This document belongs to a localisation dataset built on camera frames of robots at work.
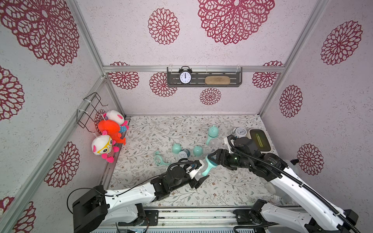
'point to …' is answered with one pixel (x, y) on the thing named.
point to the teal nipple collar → (187, 151)
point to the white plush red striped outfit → (103, 145)
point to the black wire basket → (85, 118)
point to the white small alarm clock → (240, 132)
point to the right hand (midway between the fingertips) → (210, 158)
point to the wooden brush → (217, 80)
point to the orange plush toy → (111, 128)
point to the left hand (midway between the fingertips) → (202, 169)
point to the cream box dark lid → (260, 140)
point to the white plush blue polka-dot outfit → (118, 117)
